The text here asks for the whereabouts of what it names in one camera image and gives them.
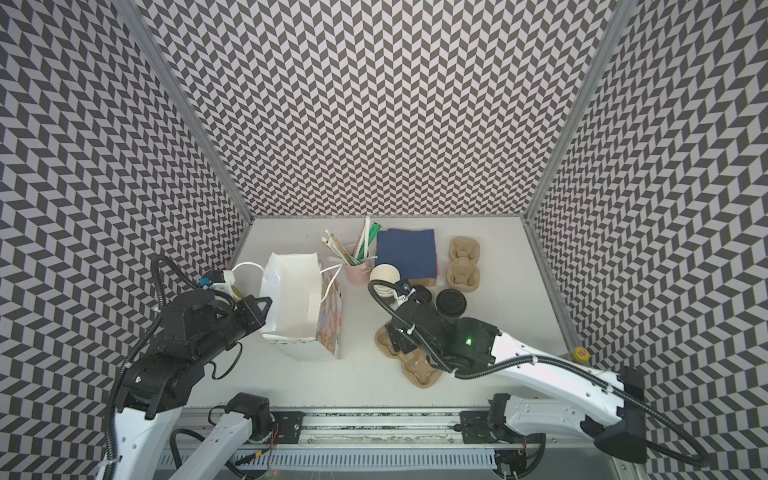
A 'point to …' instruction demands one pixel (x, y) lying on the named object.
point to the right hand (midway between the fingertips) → (407, 324)
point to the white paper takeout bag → (301, 312)
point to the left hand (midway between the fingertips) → (273, 304)
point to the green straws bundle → (374, 231)
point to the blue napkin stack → (412, 251)
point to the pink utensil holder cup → (357, 274)
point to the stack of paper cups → (387, 272)
